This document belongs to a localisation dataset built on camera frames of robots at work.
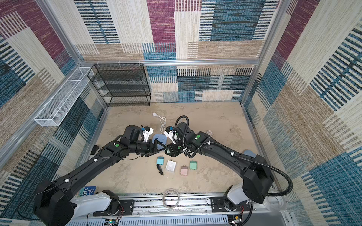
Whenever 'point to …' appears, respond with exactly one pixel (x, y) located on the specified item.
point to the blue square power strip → (161, 138)
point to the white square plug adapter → (170, 165)
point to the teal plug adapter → (160, 160)
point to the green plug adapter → (193, 165)
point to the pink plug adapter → (184, 170)
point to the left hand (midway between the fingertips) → (163, 149)
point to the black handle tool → (94, 148)
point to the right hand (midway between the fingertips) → (171, 152)
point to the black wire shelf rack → (121, 84)
